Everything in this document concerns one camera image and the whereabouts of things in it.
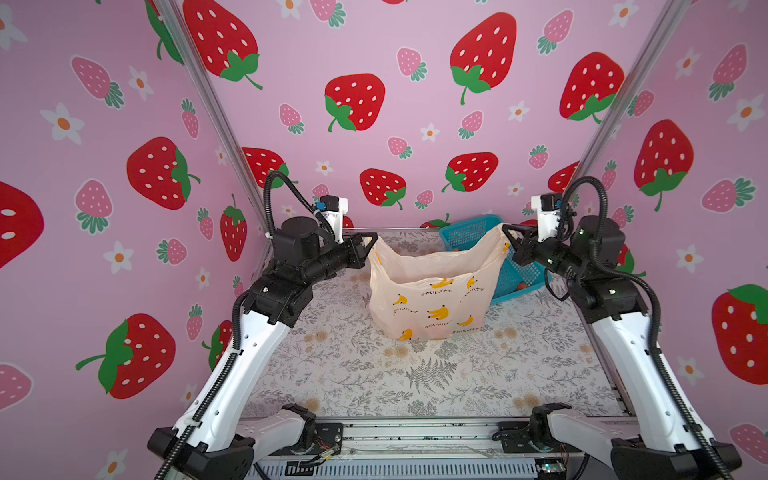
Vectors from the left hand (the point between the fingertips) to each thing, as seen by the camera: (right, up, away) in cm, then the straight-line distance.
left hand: (378, 234), depth 62 cm
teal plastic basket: (+47, -12, +45) cm, 66 cm away
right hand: (+28, +2, +3) cm, 28 cm away
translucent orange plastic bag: (+13, -14, +11) cm, 22 cm away
